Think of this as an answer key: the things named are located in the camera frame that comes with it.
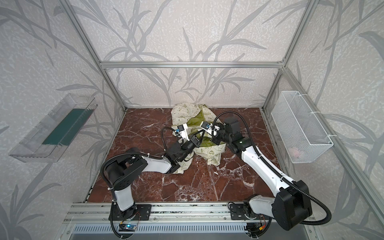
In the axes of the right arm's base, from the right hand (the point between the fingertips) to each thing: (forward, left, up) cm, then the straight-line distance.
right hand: (210, 122), depth 80 cm
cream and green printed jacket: (+25, +12, -23) cm, 36 cm away
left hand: (-4, +1, 0) cm, 4 cm away
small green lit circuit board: (-45, +41, -24) cm, 65 cm away
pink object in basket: (-16, -41, -4) cm, 44 cm away
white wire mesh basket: (-16, -38, +11) cm, 42 cm away
